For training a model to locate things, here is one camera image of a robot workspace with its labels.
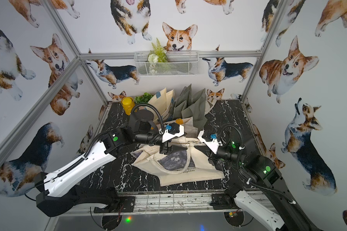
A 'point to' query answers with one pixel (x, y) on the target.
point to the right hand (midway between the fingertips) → (196, 143)
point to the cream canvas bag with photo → (178, 166)
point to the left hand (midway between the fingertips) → (187, 139)
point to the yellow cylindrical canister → (127, 103)
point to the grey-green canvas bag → (186, 104)
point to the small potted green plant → (143, 98)
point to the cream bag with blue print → (162, 101)
